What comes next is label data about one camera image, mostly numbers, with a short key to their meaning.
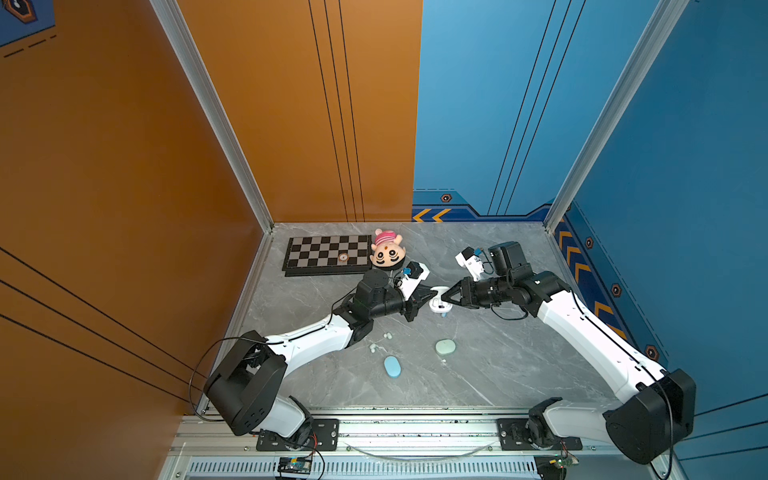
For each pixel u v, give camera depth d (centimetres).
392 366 83
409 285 68
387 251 100
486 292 64
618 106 85
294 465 72
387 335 89
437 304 75
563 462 70
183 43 74
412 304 68
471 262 71
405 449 72
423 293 73
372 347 87
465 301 65
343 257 105
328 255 106
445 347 87
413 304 68
